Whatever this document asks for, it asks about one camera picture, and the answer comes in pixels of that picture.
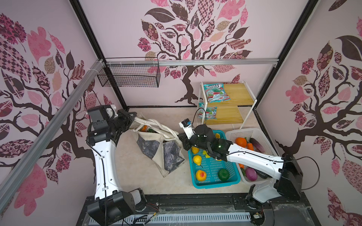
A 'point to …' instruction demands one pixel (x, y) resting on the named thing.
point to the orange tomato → (241, 141)
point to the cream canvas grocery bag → (162, 145)
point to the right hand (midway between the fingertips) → (179, 133)
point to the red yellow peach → (201, 175)
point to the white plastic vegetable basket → (258, 134)
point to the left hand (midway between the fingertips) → (136, 114)
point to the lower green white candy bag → (210, 113)
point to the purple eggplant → (257, 145)
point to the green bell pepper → (223, 174)
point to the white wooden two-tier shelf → (235, 110)
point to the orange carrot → (250, 146)
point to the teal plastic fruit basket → (211, 166)
